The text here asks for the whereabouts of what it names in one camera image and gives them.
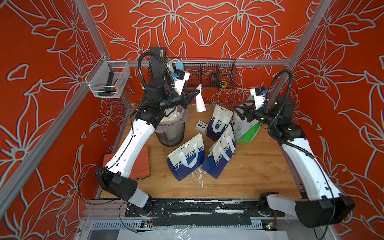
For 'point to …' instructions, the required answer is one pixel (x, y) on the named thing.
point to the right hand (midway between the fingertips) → (235, 104)
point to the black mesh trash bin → (170, 130)
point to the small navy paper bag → (220, 119)
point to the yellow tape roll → (223, 84)
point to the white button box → (201, 126)
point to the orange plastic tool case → (140, 166)
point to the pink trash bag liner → (178, 116)
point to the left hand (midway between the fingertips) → (198, 89)
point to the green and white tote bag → (244, 131)
